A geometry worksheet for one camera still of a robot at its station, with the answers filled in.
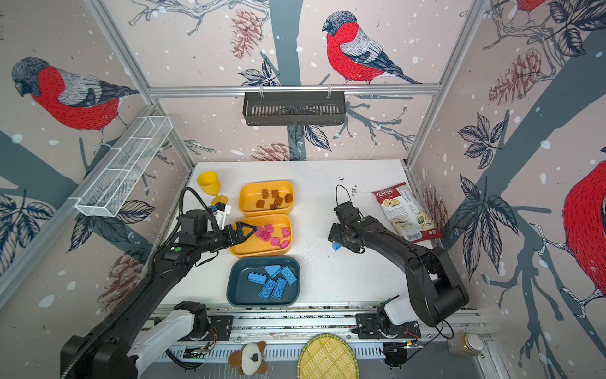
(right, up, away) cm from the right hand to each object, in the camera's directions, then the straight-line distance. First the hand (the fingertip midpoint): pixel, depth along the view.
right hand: (337, 235), depth 90 cm
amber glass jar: (+32, -23, -27) cm, 48 cm away
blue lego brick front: (-26, -17, -9) cm, 32 cm away
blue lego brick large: (-22, -16, -10) cm, 29 cm away
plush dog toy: (-28, -30, -24) cm, 47 cm away
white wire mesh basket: (-73, +19, -17) cm, 78 cm away
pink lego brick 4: (-21, +1, +4) cm, 21 cm away
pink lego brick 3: (-29, -1, +3) cm, 29 cm away
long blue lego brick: (-30, -13, -8) cm, 33 cm away
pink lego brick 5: (-25, -3, +1) cm, 25 cm away
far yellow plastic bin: (-38, +17, +16) cm, 45 cm away
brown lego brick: (-27, +16, +17) cm, 36 cm away
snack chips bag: (+30, +7, +8) cm, 32 cm away
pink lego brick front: (-21, -3, -1) cm, 21 cm away
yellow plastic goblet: (-52, +20, +5) cm, 56 cm away
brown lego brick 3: (-21, +14, +14) cm, 29 cm away
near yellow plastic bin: (-33, -4, -1) cm, 33 cm away
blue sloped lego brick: (-24, -11, -6) cm, 27 cm away
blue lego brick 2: (-1, -4, 0) cm, 4 cm away
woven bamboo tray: (-6, -31, -21) cm, 38 cm away
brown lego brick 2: (-28, +10, +14) cm, 33 cm away
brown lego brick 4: (-32, +16, +17) cm, 39 cm away
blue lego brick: (-19, -13, -6) cm, 24 cm away
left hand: (-31, +6, -12) cm, 33 cm away
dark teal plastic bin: (-34, -17, -10) cm, 40 cm away
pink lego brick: (-28, +4, -13) cm, 31 cm away
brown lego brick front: (-34, +11, +14) cm, 38 cm away
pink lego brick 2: (-28, +2, +5) cm, 29 cm away
